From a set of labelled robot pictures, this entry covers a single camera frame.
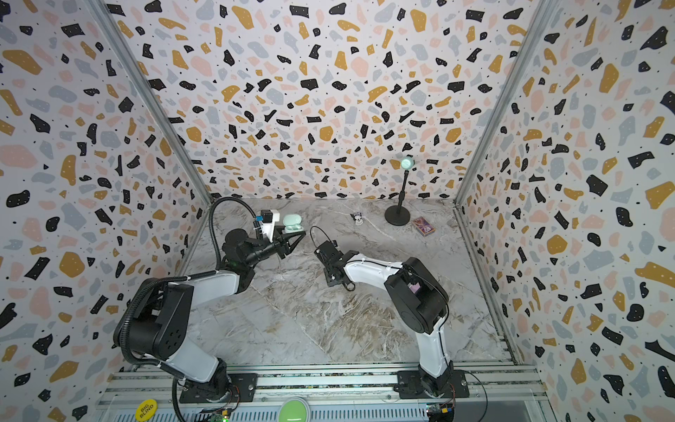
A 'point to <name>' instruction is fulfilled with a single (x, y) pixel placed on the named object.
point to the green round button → (293, 410)
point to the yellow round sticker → (146, 410)
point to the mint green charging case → (292, 222)
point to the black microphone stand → (399, 214)
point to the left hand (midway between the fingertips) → (305, 229)
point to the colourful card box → (424, 226)
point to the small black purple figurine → (358, 218)
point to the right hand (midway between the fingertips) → (336, 270)
